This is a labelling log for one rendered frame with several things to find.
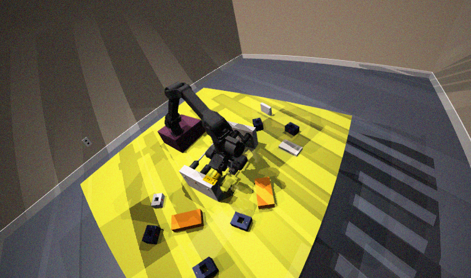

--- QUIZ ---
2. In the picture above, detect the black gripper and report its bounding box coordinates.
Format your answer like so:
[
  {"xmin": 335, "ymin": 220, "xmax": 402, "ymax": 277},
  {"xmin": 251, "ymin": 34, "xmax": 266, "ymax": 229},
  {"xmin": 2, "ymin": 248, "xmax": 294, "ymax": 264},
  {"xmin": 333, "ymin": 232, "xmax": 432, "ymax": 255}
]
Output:
[{"xmin": 205, "ymin": 145, "xmax": 248, "ymax": 172}]

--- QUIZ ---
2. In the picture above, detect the orange rectangular block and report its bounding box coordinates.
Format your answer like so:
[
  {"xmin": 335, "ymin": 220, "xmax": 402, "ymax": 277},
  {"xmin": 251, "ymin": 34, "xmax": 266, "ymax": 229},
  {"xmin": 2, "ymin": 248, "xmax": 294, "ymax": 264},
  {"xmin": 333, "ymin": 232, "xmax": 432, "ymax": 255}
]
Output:
[
  {"xmin": 171, "ymin": 209, "xmax": 204, "ymax": 232},
  {"xmin": 255, "ymin": 177, "xmax": 275, "ymax": 209}
]

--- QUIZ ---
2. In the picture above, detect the white flat rectangular block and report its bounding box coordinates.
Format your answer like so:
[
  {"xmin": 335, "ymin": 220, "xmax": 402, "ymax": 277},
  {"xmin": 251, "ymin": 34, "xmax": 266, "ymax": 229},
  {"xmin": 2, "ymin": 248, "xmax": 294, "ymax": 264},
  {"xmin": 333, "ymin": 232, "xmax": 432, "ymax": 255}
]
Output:
[{"xmin": 278, "ymin": 140, "xmax": 303, "ymax": 156}]

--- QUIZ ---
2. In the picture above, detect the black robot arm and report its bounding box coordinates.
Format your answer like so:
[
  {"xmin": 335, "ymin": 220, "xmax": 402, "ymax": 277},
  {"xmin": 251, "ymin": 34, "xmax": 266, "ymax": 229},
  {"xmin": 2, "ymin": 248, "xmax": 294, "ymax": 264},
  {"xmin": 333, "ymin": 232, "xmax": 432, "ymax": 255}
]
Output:
[{"xmin": 164, "ymin": 81, "xmax": 245, "ymax": 172}]

